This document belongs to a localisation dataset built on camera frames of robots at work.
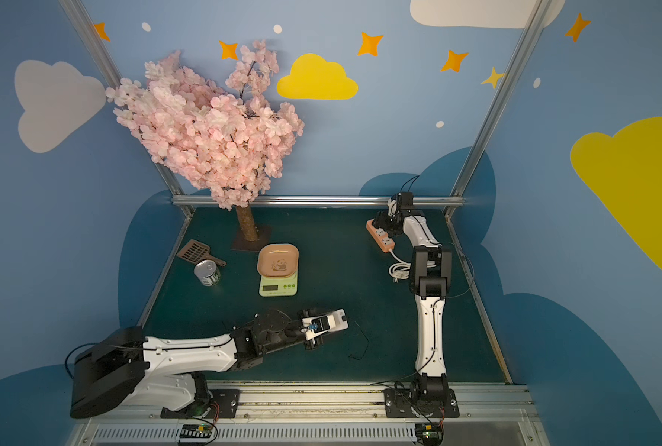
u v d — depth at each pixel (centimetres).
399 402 73
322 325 59
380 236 111
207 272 95
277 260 101
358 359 78
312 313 69
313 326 61
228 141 68
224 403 75
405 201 93
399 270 101
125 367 42
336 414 73
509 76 80
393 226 99
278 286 96
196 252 107
